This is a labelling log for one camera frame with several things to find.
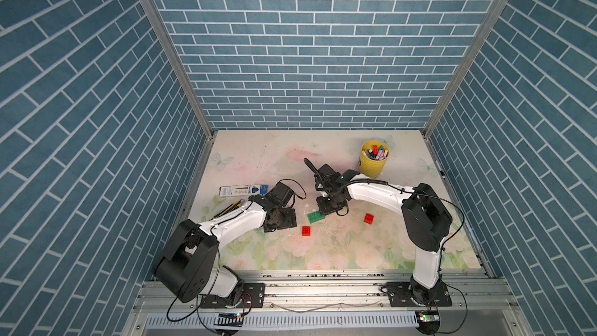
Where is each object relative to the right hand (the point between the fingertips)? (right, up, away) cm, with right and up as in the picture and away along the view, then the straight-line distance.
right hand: (323, 211), depth 90 cm
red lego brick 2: (+18, -3, 0) cm, 18 cm away
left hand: (-12, -4, -3) cm, 13 cm away
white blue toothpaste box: (-33, +7, +7) cm, 35 cm away
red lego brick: (-7, -7, -3) cm, 10 cm away
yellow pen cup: (+21, +21, +8) cm, 31 cm away
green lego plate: (-4, -3, +1) cm, 5 cm away
